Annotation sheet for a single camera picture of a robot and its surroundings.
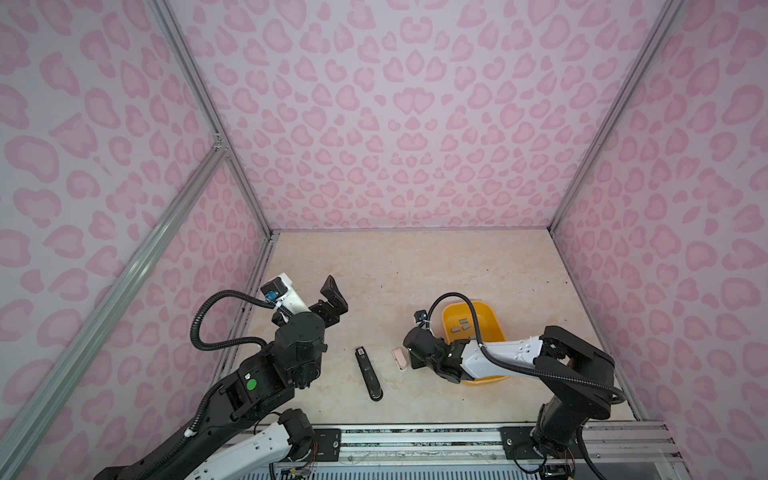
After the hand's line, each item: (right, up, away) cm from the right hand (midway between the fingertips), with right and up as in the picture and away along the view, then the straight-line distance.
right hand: (414, 346), depth 88 cm
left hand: (-22, +21, -25) cm, 39 cm away
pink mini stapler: (-4, -2, -5) cm, 6 cm away
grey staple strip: (+16, +5, +5) cm, 18 cm away
